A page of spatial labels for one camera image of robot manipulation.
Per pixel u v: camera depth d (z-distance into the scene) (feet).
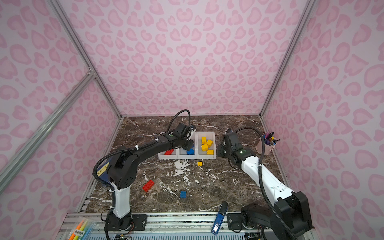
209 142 3.30
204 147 3.22
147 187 2.74
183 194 2.63
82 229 2.33
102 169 2.96
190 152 3.10
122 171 1.65
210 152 3.13
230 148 2.03
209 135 3.37
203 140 3.32
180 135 2.40
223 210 2.41
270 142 2.82
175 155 3.04
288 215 1.27
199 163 3.04
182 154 3.19
